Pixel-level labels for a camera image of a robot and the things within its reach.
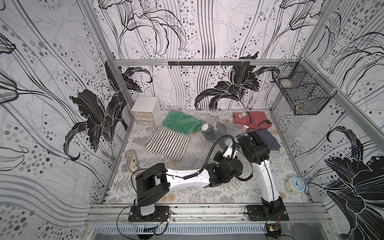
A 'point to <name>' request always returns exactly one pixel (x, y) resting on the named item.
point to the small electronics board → (273, 230)
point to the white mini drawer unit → (146, 110)
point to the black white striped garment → (168, 144)
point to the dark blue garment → (271, 141)
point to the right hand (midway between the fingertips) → (202, 127)
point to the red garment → (254, 120)
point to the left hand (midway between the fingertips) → (227, 149)
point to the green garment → (178, 122)
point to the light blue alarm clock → (294, 184)
